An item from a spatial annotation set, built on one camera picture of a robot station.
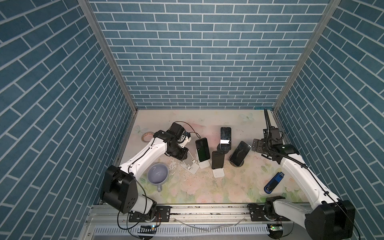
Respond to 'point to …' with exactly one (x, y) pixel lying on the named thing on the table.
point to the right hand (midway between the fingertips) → (261, 143)
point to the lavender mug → (157, 174)
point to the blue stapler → (273, 182)
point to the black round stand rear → (225, 147)
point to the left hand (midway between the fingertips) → (185, 156)
